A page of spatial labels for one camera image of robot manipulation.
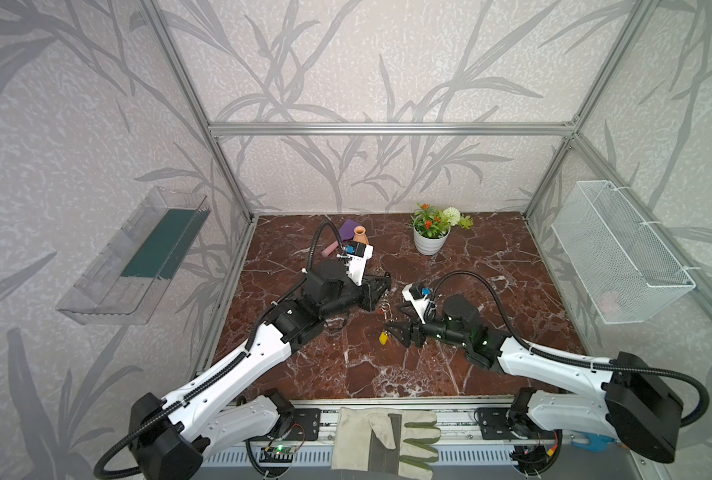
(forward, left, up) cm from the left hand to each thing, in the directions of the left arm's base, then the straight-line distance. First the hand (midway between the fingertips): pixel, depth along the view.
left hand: (393, 275), depth 69 cm
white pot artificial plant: (+28, -14, -15) cm, 35 cm away
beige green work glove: (-31, +4, -27) cm, 41 cm away
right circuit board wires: (-33, -35, -28) cm, 56 cm away
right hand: (-3, 0, -11) cm, 12 cm away
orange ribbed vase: (+27, +9, -17) cm, 33 cm away
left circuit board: (-33, +28, -30) cm, 52 cm away
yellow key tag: (-9, +2, -17) cm, 19 cm away
